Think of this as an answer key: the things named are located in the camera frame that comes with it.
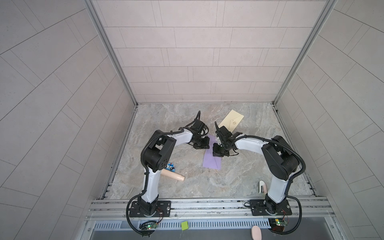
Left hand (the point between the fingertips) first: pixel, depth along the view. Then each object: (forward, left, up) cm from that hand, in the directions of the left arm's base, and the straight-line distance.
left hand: (212, 144), depth 94 cm
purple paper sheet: (-11, +2, 0) cm, 11 cm away
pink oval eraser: (-44, -17, +2) cm, 47 cm away
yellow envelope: (+18, -15, +1) cm, 23 cm away
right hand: (-7, +1, -1) cm, 7 cm away
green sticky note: (-42, +15, +3) cm, 44 cm away
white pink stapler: (-26, -24, +3) cm, 36 cm away
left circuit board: (-42, +30, +4) cm, 52 cm away
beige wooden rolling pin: (-19, +23, +2) cm, 30 cm away
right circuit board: (-41, -28, +1) cm, 50 cm away
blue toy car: (-16, +24, +2) cm, 29 cm away
